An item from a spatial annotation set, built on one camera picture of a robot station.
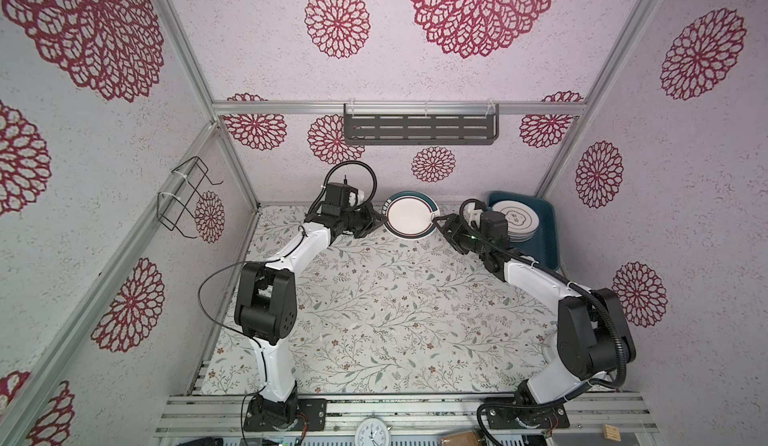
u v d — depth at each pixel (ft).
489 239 2.30
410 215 2.95
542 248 3.44
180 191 2.51
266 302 1.67
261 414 2.22
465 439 2.21
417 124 3.02
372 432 2.25
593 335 1.50
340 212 2.39
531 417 2.19
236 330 1.67
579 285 1.64
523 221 3.59
